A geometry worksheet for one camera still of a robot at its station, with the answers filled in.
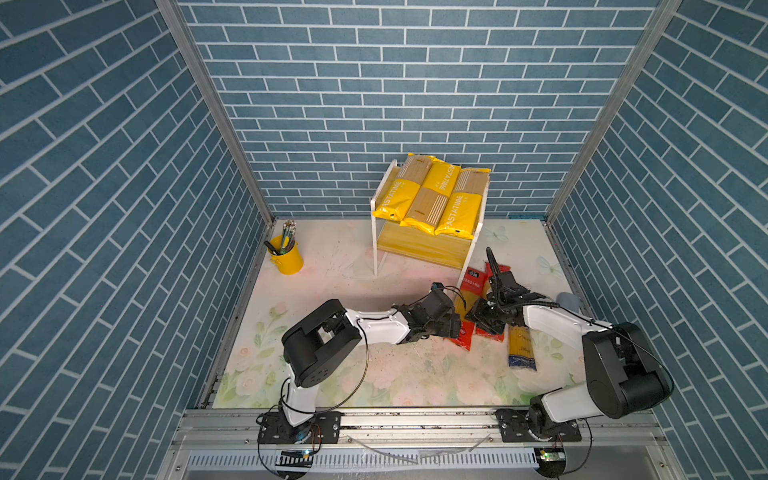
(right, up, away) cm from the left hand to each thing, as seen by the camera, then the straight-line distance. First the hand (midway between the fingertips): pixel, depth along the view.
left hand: (458, 328), depth 88 cm
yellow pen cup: (-54, +19, +11) cm, 59 cm away
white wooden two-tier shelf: (-13, +25, +3) cm, 28 cm away
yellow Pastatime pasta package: (-17, +40, -8) cm, 44 cm away
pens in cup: (-54, +27, +9) cm, 61 cm away
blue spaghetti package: (+17, -6, -3) cm, 19 cm away
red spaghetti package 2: (+7, -1, +3) cm, 8 cm away
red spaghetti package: (+7, +12, +11) cm, 18 cm away
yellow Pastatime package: (-8, +38, -9) cm, 40 cm away
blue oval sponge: (+38, +7, +9) cm, 39 cm away
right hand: (+5, +2, +3) cm, 6 cm away
